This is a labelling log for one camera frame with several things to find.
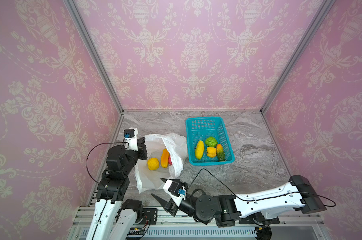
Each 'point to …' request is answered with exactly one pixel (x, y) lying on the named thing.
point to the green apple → (211, 142)
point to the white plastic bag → (146, 179)
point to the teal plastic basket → (199, 129)
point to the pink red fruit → (170, 162)
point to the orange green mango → (220, 154)
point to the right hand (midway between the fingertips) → (160, 186)
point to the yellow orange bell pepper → (211, 151)
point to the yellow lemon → (199, 150)
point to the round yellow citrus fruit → (153, 163)
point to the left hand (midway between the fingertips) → (145, 138)
